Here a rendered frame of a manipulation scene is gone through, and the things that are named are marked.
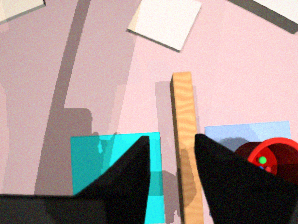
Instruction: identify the white flat rectangular slab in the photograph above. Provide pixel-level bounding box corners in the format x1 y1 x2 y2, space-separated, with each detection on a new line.
128 0 201 53

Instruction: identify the tan wooden bar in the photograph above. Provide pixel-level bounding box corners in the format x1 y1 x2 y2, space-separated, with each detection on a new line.
170 71 204 224

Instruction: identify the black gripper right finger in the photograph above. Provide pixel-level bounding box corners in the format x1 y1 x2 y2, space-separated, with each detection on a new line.
193 134 298 224

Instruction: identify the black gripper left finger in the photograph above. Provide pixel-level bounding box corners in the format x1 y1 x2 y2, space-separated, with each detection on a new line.
0 135 151 224

